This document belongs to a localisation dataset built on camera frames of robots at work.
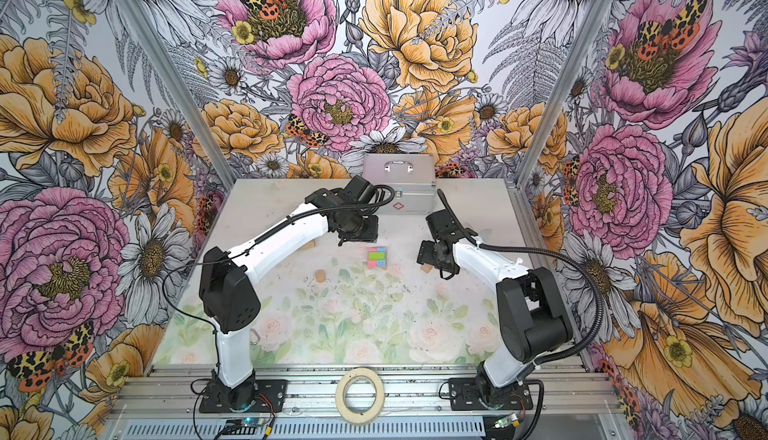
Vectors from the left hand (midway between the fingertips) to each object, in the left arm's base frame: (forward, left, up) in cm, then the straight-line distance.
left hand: (368, 242), depth 85 cm
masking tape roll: (-40, 0, -12) cm, 41 cm away
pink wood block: (0, -1, -12) cm, 12 cm away
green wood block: (+3, -2, -12) cm, 13 cm away
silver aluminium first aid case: (+29, -14, -2) cm, 32 cm away
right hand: (-3, -19, -10) cm, 22 cm away
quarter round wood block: (+2, -18, -17) cm, 25 cm away
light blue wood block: (0, -4, -12) cm, 12 cm away
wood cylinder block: (-3, +16, -15) cm, 21 cm away
